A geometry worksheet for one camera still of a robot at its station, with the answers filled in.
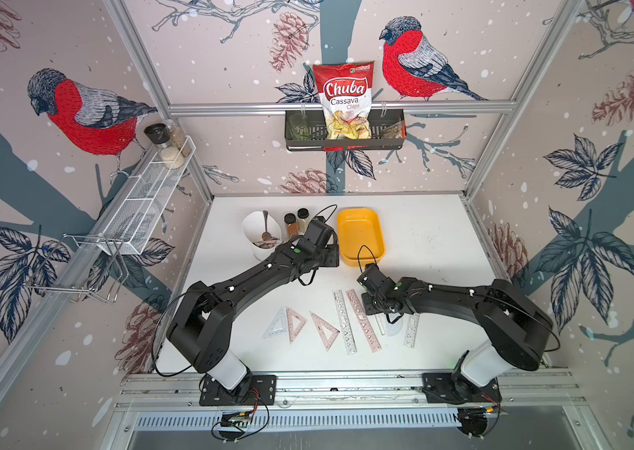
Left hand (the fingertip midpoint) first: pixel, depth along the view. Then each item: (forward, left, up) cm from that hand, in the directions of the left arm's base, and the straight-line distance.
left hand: (337, 248), depth 86 cm
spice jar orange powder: (+15, +16, -7) cm, 23 cm away
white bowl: (+9, +28, -1) cm, 30 cm away
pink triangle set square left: (-21, +14, -14) cm, 29 cm away
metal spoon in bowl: (+11, +26, -9) cm, 30 cm away
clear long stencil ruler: (-18, -2, -14) cm, 23 cm away
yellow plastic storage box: (+16, -10, -15) cm, 24 cm away
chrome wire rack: (-19, +55, +21) cm, 62 cm away
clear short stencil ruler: (-21, -23, -14) cm, 34 cm away
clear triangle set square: (-19, +18, -15) cm, 31 cm away
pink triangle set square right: (-18, +6, -14) cm, 24 cm away
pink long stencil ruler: (-18, -8, -14) cm, 25 cm away
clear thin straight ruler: (-19, -13, -14) cm, 27 cm away
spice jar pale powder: (+17, +13, -7) cm, 23 cm away
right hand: (-11, -10, -15) cm, 21 cm away
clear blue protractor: (-20, -18, -15) cm, 31 cm away
